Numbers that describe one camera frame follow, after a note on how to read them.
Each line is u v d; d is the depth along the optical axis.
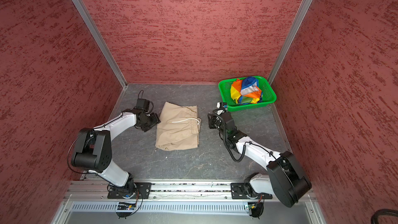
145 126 0.81
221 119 0.61
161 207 0.77
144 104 0.76
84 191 0.76
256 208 0.71
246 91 1.00
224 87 1.15
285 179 0.42
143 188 0.75
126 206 0.72
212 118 0.79
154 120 0.85
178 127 0.96
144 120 0.78
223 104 0.74
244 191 0.67
